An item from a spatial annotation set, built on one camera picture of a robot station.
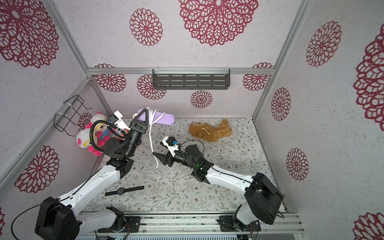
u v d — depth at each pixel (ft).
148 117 2.02
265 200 1.38
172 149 2.03
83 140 2.76
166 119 2.19
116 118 1.90
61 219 1.29
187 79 3.01
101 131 3.22
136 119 1.94
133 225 2.40
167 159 2.02
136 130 1.92
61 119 2.38
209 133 3.28
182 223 2.49
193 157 1.85
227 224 2.41
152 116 2.04
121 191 2.75
